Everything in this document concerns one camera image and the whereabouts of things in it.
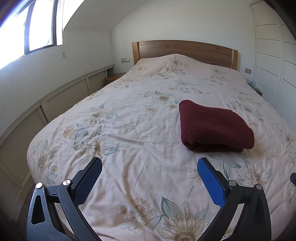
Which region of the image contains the dark red knitted sweater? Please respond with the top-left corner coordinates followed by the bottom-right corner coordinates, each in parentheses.
top-left (179, 100), bottom-right (255, 153)

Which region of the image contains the floral white bed duvet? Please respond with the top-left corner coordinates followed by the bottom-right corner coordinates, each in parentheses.
top-left (27, 54), bottom-right (295, 240)

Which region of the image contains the right bedside table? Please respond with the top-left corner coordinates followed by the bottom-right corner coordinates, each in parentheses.
top-left (249, 82), bottom-right (262, 96)

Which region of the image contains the left wooden bedside table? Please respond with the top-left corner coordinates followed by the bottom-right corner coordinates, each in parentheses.
top-left (104, 73), bottom-right (125, 85)

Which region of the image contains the wooden headboard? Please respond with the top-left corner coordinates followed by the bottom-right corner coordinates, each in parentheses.
top-left (132, 40), bottom-right (238, 70)

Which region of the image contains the white wardrobe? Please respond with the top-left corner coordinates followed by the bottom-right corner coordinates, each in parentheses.
top-left (249, 1), bottom-right (295, 130)

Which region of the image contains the white slatted wall cabinet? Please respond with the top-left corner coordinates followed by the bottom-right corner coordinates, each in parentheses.
top-left (1, 65), bottom-right (114, 189)

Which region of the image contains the right wall switch plate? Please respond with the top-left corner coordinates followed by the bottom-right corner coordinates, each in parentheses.
top-left (245, 68), bottom-right (252, 74)

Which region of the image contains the wall switch plate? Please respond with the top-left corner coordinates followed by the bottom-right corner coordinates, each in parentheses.
top-left (121, 58), bottom-right (130, 63)
top-left (245, 68), bottom-right (252, 74)

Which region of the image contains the left wall switch plate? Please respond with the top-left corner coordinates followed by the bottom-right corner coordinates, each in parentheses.
top-left (121, 58), bottom-right (130, 63)

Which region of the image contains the window with dark frame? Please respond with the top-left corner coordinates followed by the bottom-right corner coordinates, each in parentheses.
top-left (1, 1), bottom-right (64, 68)

